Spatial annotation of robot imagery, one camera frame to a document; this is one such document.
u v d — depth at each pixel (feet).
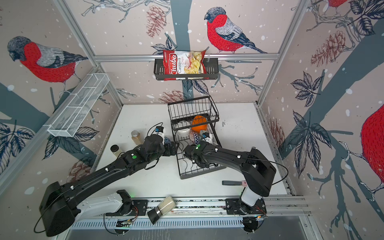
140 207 2.40
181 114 2.90
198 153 1.89
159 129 2.29
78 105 2.54
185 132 3.19
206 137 2.39
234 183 2.80
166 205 2.29
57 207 1.25
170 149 2.27
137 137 3.02
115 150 2.79
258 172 1.43
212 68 3.11
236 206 2.40
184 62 2.87
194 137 2.88
